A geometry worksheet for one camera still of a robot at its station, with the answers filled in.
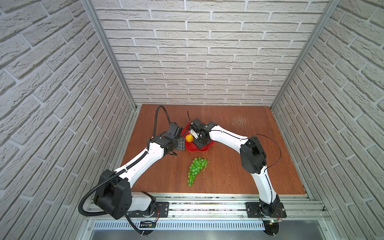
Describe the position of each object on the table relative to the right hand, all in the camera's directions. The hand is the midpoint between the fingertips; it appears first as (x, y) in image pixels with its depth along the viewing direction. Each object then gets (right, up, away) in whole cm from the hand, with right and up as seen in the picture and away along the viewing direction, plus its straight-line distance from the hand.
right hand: (200, 140), depth 94 cm
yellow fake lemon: (-8, +1, +1) cm, 8 cm away
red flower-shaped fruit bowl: (-6, -4, -2) cm, 7 cm away
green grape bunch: (-3, -14, -9) cm, 17 cm away
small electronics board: (-27, -39, -22) cm, 52 cm away
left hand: (-13, +1, -9) cm, 16 cm away
